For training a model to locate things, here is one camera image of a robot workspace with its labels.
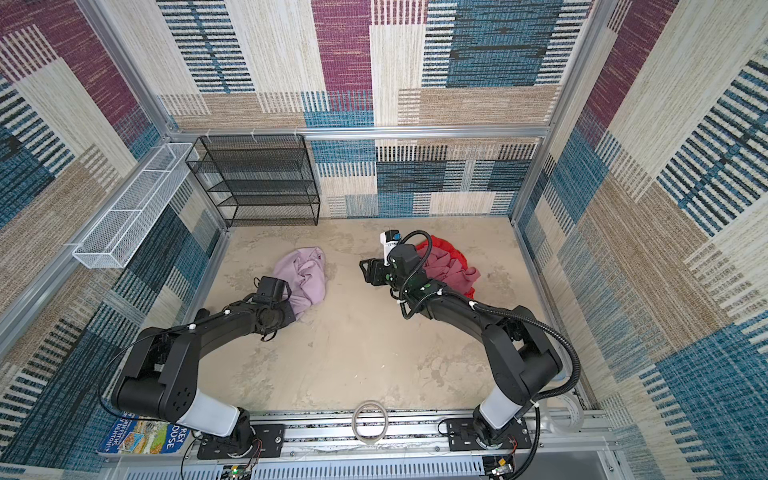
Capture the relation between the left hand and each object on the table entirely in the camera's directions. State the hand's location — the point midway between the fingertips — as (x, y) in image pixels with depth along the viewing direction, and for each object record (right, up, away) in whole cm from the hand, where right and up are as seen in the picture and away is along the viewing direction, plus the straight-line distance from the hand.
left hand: (287, 312), depth 94 cm
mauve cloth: (+51, +12, -2) cm, 52 cm away
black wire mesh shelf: (-15, +44, +15) cm, 49 cm away
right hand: (+26, +15, -8) cm, 30 cm away
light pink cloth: (+4, +12, +3) cm, 13 cm away
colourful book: (-30, -25, -22) cm, 45 cm away
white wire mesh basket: (-33, +23, -22) cm, 46 cm away
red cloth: (+49, +22, +17) cm, 56 cm away
